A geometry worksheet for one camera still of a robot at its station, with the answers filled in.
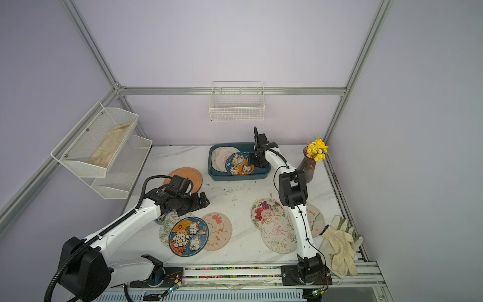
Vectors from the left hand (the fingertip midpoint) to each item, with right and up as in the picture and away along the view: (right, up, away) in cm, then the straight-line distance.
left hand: (200, 207), depth 83 cm
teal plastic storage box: (+4, +13, +22) cm, 26 cm away
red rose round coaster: (+31, -5, +8) cm, 32 cm away
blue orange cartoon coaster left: (-6, -14, +1) cm, 15 cm away
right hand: (+21, +19, +24) cm, 37 cm away
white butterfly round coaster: (+1, +22, +27) cm, 35 cm away
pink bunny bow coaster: (+8, -11, +3) cm, 15 cm away
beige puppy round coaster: (+54, -7, +5) cm, 55 cm away
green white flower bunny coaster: (-17, -9, +5) cm, 20 cm away
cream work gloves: (+61, -20, -6) cm, 64 cm away
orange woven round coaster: (-15, +14, +25) cm, 32 cm away
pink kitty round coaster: (+4, +24, +29) cm, 38 cm away
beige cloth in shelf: (-38, +24, -6) cm, 45 cm away
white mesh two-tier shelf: (-42, +12, +8) cm, 44 cm away
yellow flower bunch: (+53, +26, +3) cm, 59 cm away
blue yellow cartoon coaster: (+16, +20, +28) cm, 37 cm away
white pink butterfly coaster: (+36, -14, +2) cm, 39 cm away
